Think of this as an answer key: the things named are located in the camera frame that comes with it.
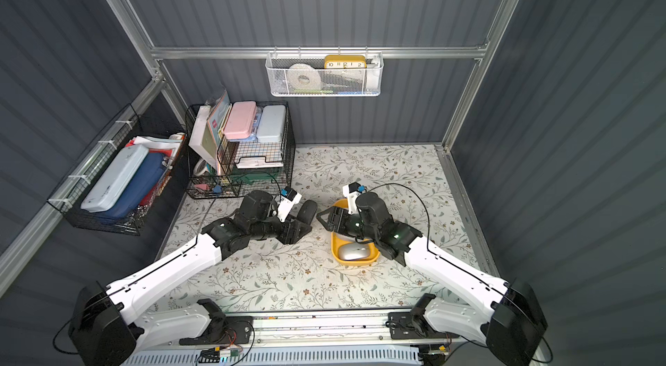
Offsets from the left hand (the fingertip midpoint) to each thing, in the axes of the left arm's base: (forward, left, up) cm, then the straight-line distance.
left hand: (305, 226), depth 76 cm
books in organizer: (+31, +34, +12) cm, 47 cm away
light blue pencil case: (+39, +15, +6) cm, 43 cm away
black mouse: (+3, -1, +3) cm, 4 cm away
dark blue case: (+2, +42, +15) cm, 45 cm away
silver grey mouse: (-1, -15, -17) cm, 23 cm away
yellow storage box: (+2, -10, -16) cm, 19 cm away
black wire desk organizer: (+30, +26, +3) cm, 40 cm away
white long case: (-1, +47, +18) cm, 50 cm away
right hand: (0, -7, +3) cm, 8 cm away
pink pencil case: (+39, +26, +9) cm, 47 cm away
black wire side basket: (+22, +54, +17) cm, 61 cm away
